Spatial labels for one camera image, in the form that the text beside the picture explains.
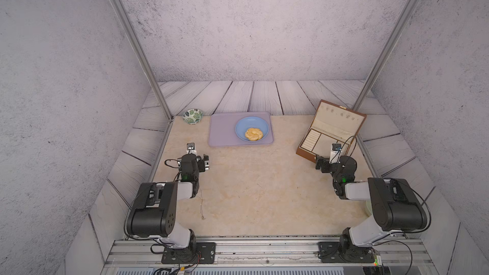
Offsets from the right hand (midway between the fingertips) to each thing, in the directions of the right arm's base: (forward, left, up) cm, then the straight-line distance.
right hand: (328, 153), depth 94 cm
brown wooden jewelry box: (+17, -6, +2) cm, 18 cm away
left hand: (-1, +64, +1) cm, 64 cm away
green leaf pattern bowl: (+30, +75, -4) cm, 81 cm away
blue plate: (+28, +38, -6) cm, 48 cm away
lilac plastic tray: (+21, +55, -7) cm, 59 cm away
